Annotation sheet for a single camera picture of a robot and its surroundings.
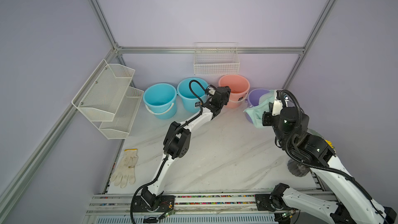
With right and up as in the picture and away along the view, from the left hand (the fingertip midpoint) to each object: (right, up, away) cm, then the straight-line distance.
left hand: (230, 87), depth 93 cm
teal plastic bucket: (-24, -10, +6) cm, 27 cm away
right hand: (+12, -12, -30) cm, 34 cm away
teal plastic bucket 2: (-44, -7, +4) cm, 44 cm away
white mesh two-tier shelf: (-69, -9, -9) cm, 70 cm away
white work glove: (-59, -47, -9) cm, 76 cm away
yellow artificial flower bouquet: (+40, -28, -25) cm, 55 cm away
